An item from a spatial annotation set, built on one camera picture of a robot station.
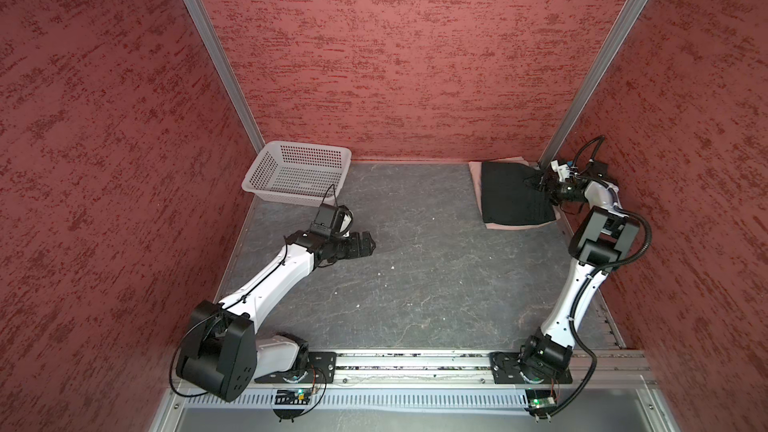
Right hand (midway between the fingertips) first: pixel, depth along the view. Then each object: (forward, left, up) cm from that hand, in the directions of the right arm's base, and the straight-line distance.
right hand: (531, 188), depth 101 cm
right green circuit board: (-59, +14, -10) cm, 61 cm away
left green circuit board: (-57, +75, -9) cm, 94 cm away
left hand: (-24, +58, +1) cm, 63 cm away
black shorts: (0, +6, -3) cm, 7 cm away
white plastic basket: (+17, +84, -8) cm, 86 cm away
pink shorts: (+14, +15, -5) cm, 21 cm away
